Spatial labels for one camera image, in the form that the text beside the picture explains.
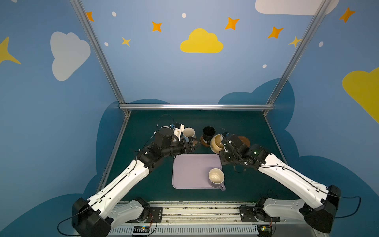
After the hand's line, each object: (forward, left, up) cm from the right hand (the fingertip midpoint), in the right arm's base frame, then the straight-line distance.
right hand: (222, 153), depth 76 cm
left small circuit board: (-33, +40, -22) cm, 56 cm away
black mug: (+19, +6, -8) cm, 21 cm away
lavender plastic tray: (-3, +16, -19) cm, 25 cm away
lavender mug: (-6, +1, -18) cm, 19 cm away
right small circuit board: (-30, -23, -23) cm, 44 cm away
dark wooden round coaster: (+18, +9, -18) cm, 26 cm away
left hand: (+1, +14, +9) cm, 16 cm away
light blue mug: (+21, +20, -11) cm, 31 cm away
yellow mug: (+2, +4, +6) cm, 7 cm away
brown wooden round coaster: (+22, -21, -19) cm, 36 cm away
